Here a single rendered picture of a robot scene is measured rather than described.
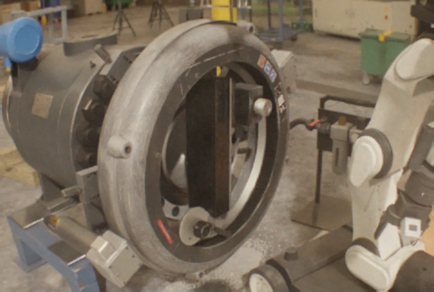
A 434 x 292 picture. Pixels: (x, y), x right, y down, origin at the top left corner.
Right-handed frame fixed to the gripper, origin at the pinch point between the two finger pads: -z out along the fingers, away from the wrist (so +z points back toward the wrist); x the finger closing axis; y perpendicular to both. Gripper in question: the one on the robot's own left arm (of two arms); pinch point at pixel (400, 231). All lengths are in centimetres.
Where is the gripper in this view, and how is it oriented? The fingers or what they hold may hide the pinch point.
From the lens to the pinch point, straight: 103.1
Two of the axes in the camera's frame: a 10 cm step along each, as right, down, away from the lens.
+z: 2.3, -8.6, -4.5
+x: -9.7, -2.4, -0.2
